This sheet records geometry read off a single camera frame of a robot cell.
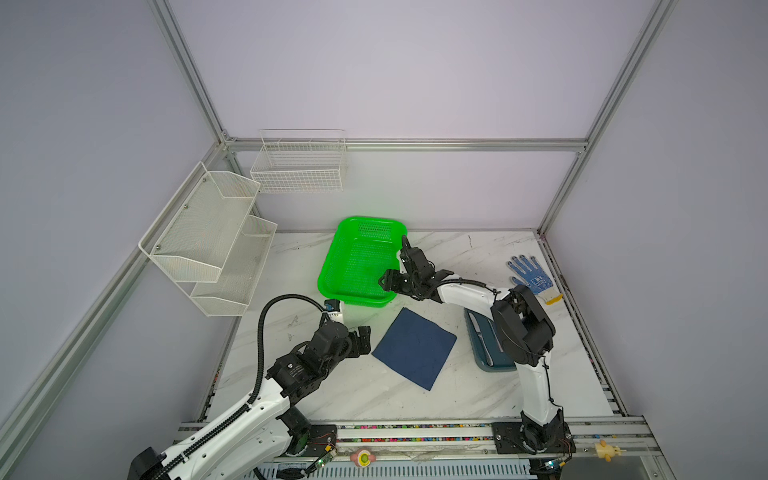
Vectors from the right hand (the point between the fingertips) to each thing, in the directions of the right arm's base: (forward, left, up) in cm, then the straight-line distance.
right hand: (381, 282), depth 95 cm
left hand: (-20, +6, +4) cm, 21 cm away
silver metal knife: (-21, -32, -9) cm, 40 cm away
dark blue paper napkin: (-18, -11, -10) cm, 23 cm away
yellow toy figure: (-44, -54, -5) cm, 70 cm away
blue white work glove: (+8, -55, -9) cm, 56 cm away
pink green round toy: (-47, +2, -4) cm, 47 cm away
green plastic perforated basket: (+20, +9, -8) cm, 24 cm away
